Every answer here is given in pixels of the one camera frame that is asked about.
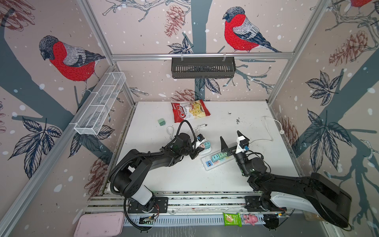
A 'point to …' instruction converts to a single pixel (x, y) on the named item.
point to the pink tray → (100, 224)
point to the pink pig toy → (250, 218)
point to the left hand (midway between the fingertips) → (201, 146)
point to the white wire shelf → (98, 102)
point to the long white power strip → (208, 164)
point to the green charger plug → (221, 155)
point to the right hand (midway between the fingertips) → (228, 136)
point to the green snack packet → (230, 219)
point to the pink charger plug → (202, 145)
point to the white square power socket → (205, 151)
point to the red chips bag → (185, 110)
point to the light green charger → (161, 121)
